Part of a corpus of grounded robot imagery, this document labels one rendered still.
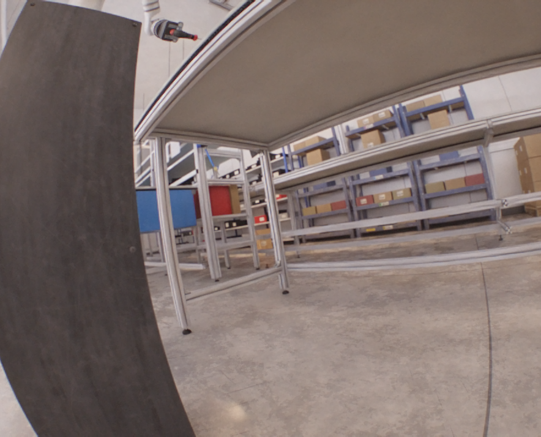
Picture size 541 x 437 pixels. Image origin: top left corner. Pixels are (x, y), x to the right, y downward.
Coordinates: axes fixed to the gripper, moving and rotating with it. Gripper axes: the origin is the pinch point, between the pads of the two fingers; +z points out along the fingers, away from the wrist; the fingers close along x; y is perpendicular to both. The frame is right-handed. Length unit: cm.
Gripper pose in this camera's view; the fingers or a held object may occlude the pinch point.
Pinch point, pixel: (180, 34)
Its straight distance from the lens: 92.9
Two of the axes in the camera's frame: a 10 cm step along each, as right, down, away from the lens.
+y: -7.5, 0.9, -6.6
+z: 5.3, 6.7, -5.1
